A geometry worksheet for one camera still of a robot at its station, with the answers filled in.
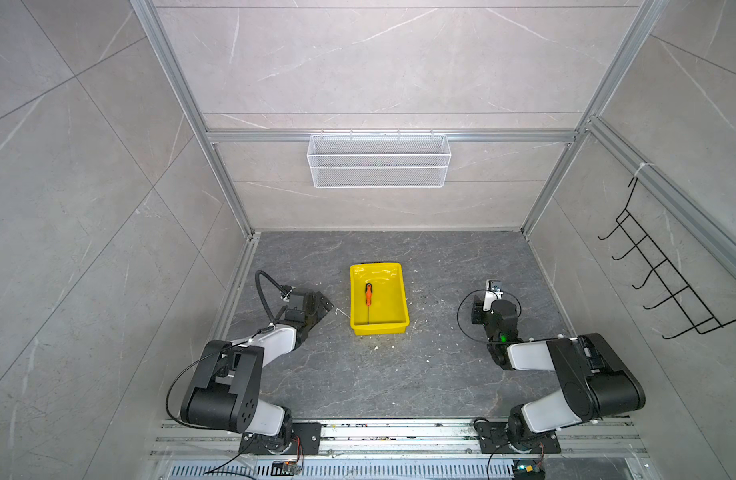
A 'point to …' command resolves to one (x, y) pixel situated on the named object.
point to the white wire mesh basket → (378, 161)
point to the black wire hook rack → (676, 303)
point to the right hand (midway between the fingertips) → (483, 293)
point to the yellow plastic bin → (389, 313)
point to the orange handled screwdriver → (368, 299)
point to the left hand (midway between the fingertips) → (321, 298)
